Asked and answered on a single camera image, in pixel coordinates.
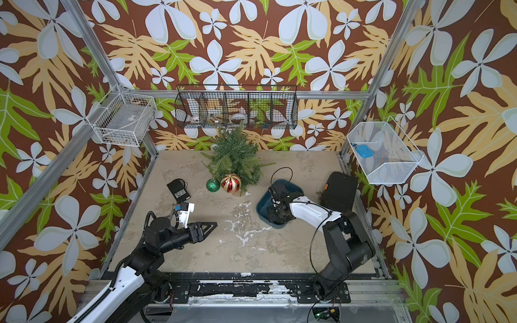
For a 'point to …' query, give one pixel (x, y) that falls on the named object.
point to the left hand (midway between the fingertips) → (214, 223)
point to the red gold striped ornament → (231, 183)
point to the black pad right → (339, 192)
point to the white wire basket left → (121, 118)
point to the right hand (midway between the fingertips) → (273, 215)
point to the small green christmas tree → (234, 153)
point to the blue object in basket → (364, 151)
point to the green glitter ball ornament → (213, 185)
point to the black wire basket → (256, 106)
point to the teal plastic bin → (293, 187)
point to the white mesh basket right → (394, 156)
